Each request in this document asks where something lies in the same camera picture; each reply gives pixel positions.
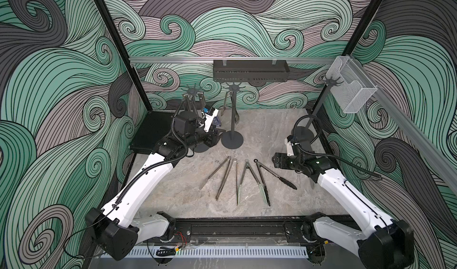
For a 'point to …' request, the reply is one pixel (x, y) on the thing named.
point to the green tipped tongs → (247, 165)
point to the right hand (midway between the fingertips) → (278, 159)
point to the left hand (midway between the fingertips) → (219, 125)
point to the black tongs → (286, 183)
